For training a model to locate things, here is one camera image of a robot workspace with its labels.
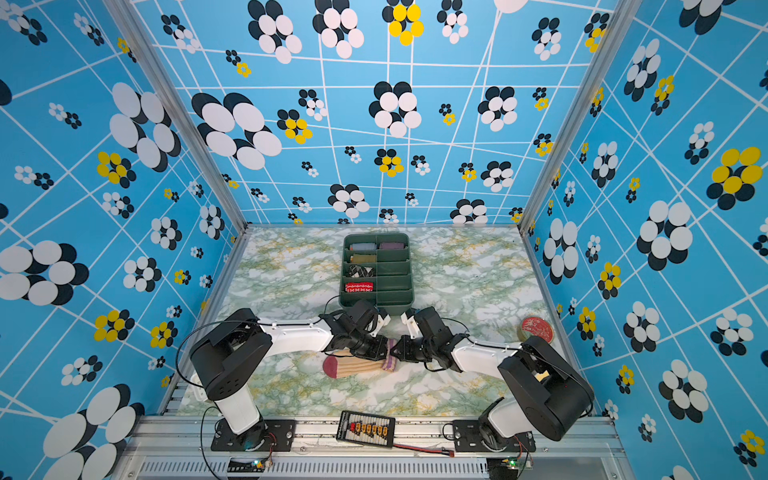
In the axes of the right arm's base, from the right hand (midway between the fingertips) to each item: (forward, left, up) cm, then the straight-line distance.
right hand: (392, 353), depth 86 cm
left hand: (-1, 0, 0) cm, 1 cm away
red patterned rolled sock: (+20, +12, +4) cm, 24 cm away
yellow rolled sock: (+31, +11, +6) cm, 33 cm away
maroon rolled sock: (+39, +1, +4) cm, 39 cm away
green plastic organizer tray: (+27, +6, +6) cm, 28 cm away
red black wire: (-23, -12, -1) cm, 26 cm away
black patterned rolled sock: (+26, +12, +6) cm, 29 cm away
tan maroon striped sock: (-3, +14, +1) cm, 14 cm away
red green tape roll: (+8, -42, +2) cm, 43 cm away
